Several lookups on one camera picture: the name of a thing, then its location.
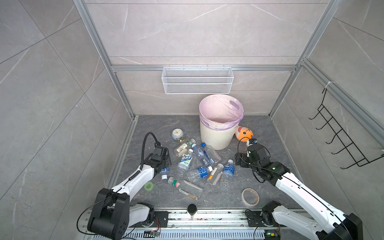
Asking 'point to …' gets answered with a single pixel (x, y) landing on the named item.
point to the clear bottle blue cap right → (220, 158)
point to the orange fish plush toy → (243, 134)
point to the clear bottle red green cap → (186, 187)
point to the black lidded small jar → (191, 209)
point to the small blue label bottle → (229, 169)
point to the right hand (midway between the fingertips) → (241, 154)
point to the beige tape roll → (250, 197)
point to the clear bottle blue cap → (212, 154)
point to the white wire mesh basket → (197, 80)
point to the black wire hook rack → (360, 159)
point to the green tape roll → (148, 186)
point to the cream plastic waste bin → (219, 139)
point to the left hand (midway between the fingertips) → (164, 156)
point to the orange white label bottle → (216, 174)
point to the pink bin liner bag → (220, 112)
